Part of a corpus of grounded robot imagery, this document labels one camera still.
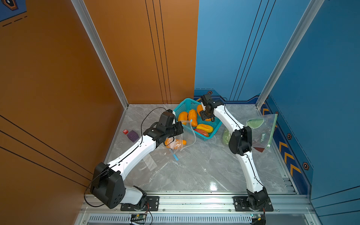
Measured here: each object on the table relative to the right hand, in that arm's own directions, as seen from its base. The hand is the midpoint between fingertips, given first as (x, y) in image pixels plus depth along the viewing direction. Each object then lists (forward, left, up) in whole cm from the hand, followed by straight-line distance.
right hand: (206, 115), depth 103 cm
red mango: (-14, +4, -2) cm, 15 cm away
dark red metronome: (-24, -35, -8) cm, 43 cm away
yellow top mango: (0, +10, -2) cm, 11 cm away
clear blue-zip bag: (-13, +13, -7) cm, 20 cm away
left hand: (-19, +16, +13) cm, 28 cm away
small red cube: (-11, +60, -6) cm, 61 cm away
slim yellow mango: (-10, +1, -3) cm, 10 cm away
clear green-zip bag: (-19, -31, +8) cm, 38 cm away
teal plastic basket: (+5, +14, -3) cm, 15 cm away
